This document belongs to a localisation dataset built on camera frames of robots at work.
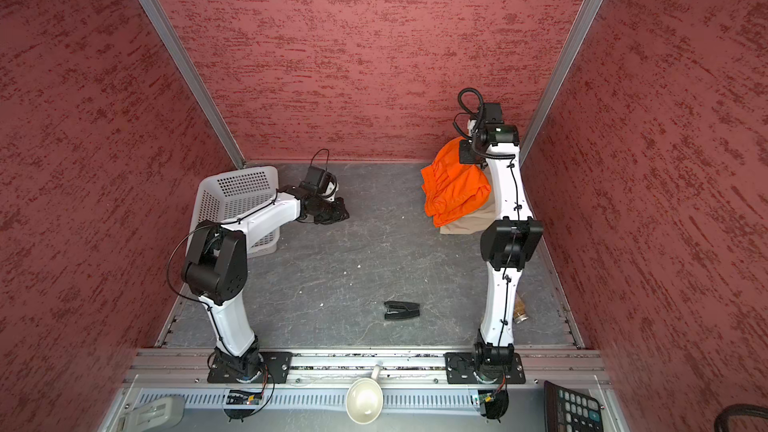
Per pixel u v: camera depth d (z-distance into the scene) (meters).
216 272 0.50
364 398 0.70
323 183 0.78
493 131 0.64
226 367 0.68
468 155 0.82
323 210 0.81
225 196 1.07
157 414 0.66
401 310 0.83
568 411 0.68
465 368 0.74
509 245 0.57
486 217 1.01
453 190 0.90
